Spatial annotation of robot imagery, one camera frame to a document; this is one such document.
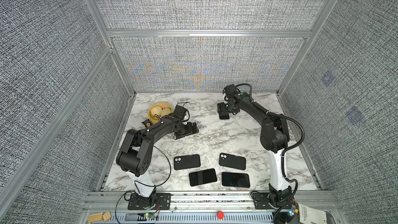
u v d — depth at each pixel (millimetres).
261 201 731
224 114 899
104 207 732
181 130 794
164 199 734
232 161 859
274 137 574
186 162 862
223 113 897
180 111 759
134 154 474
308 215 688
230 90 801
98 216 690
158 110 1010
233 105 749
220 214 688
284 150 575
